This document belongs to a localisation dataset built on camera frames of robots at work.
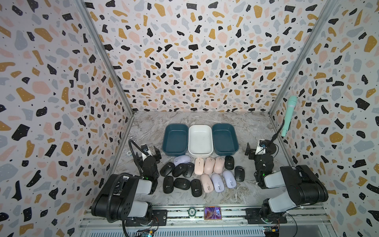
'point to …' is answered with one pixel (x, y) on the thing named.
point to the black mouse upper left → (167, 169)
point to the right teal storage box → (225, 138)
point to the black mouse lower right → (196, 188)
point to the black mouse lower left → (168, 184)
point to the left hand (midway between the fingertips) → (149, 149)
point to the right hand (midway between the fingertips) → (260, 144)
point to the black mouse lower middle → (182, 183)
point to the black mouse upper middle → (178, 170)
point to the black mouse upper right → (189, 170)
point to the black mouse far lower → (239, 174)
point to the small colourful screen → (212, 213)
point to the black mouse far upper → (229, 162)
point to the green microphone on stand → (291, 104)
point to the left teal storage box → (175, 139)
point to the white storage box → (200, 140)
